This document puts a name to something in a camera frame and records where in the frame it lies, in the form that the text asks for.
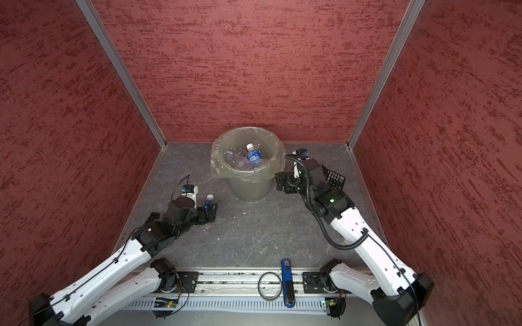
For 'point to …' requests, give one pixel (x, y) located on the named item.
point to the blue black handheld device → (287, 284)
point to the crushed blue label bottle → (254, 156)
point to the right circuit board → (336, 307)
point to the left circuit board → (162, 302)
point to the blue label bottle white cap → (209, 200)
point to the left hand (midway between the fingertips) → (206, 210)
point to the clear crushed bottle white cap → (238, 161)
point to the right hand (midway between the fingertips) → (286, 179)
